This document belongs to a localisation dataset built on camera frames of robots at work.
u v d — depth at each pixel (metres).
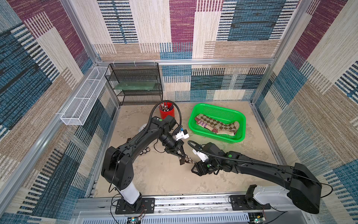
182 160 0.73
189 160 0.75
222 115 0.99
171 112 0.97
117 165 0.43
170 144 0.68
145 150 0.92
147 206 0.73
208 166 0.68
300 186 0.41
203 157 0.72
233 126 0.97
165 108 0.97
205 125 1.02
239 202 0.73
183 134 0.73
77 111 0.91
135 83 1.08
